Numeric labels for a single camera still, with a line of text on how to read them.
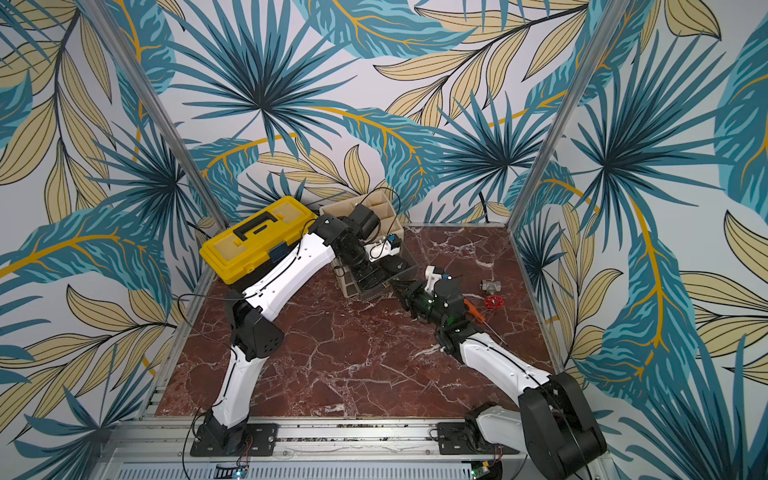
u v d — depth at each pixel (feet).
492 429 2.02
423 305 2.38
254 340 1.83
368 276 2.39
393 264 2.75
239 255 2.91
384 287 2.62
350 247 2.01
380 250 2.39
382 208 2.89
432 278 2.52
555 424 1.35
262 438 2.41
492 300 3.12
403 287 2.60
